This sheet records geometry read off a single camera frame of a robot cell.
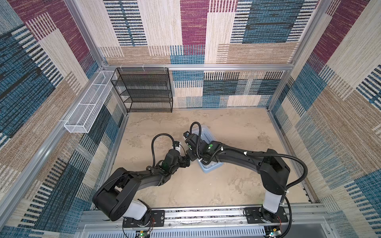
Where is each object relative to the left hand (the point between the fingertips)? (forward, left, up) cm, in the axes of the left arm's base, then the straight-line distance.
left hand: (186, 153), depth 90 cm
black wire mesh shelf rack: (+45, +31, +12) cm, 56 cm away
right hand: (-1, -4, +4) cm, 6 cm away
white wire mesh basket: (+3, +47, +28) cm, 55 cm away
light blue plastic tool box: (+12, -12, +3) cm, 17 cm away
